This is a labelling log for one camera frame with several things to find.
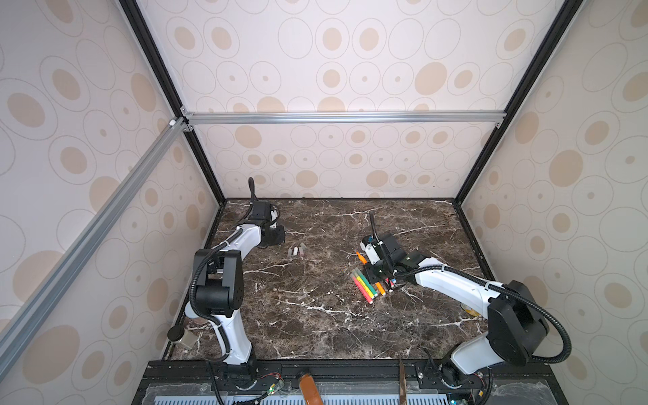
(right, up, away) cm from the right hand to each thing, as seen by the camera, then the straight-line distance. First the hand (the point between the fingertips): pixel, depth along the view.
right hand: (374, 268), depth 88 cm
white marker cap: (-29, +5, +13) cm, 32 cm away
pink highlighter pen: (-4, -8, +3) cm, 10 cm away
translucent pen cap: (-27, +6, +15) cm, 31 cm away
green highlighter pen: (-4, -2, -10) cm, 11 cm away
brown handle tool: (-21, -30, -18) cm, 41 cm away
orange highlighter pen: (+3, -7, +2) cm, 8 cm away
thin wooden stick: (+5, -33, -17) cm, 38 cm away
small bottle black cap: (-61, -16, -14) cm, 65 cm away
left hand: (-32, +12, +10) cm, 36 cm away
